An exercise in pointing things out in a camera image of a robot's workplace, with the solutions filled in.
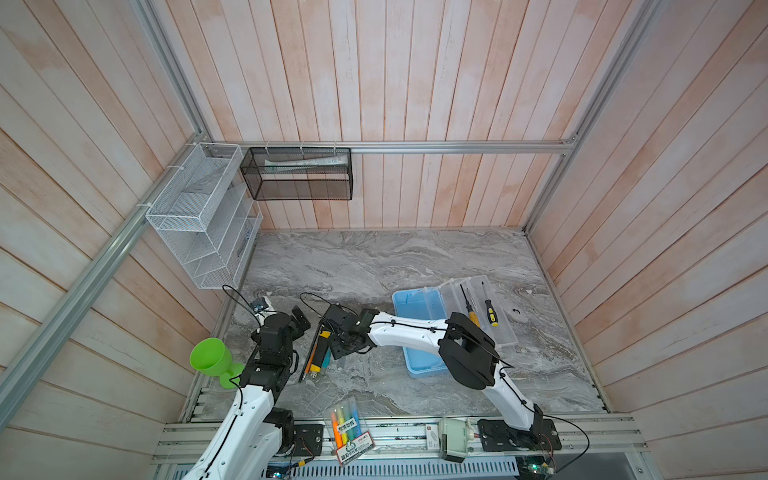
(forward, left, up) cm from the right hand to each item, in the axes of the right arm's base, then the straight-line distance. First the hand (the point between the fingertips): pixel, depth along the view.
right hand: (338, 348), depth 89 cm
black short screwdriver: (+5, -44, +12) cm, 46 cm away
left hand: (+4, +14, +12) cm, 18 cm away
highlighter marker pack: (-24, -6, +1) cm, 25 cm away
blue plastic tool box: (+13, -40, +10) cm, 43 cm away
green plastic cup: (-9, +28, +16) cm, 34 cm away
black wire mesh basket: (+54, +17, +25) cm, 62 cm away
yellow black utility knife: (-7, +5, +2) cm, 9 cm away
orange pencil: (-3, +7, +1) cm, 8 cm away
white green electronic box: (-24, -31, +5) cm, 39 cm away
